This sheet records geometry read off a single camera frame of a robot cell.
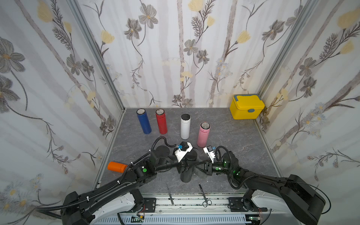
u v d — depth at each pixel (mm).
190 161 610
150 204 734
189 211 746
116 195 460
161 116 900
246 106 1051
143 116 907
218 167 688
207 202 751
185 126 900
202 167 726
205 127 819
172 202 751
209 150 718
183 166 580
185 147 552
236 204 733
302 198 424
